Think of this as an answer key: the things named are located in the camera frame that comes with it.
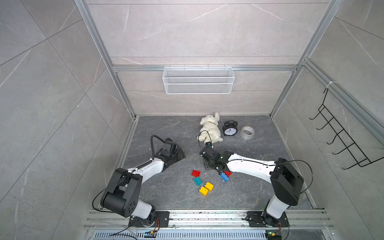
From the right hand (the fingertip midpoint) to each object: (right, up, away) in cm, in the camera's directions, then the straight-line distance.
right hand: (209, 162), depth 88 cm
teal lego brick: (-7, -11, -2) cm, 13 cm away
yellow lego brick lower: (-4, -14, -8) cm, 17 cm away
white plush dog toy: (+1, +18, +8) cm, 20 cm away
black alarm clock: (+16, +20, +14) cm, 29 cm away
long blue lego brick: (+9, -9, -2) cm, 13 cm away
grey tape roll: (+31, +17, +22) cm, 42 cm away
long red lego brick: (+11, -7, -1) cm, 13 cm away
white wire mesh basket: (-9, +53, +12) cm, 55 cm away
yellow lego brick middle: (0, -12, -6) cm, 14 cm away
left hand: (-16, +6, +4) cm, 18 cm away
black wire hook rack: (+59, +8, -29) cm, 66 cm away
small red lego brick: (-8, -7, 0) cm, 10 cm away
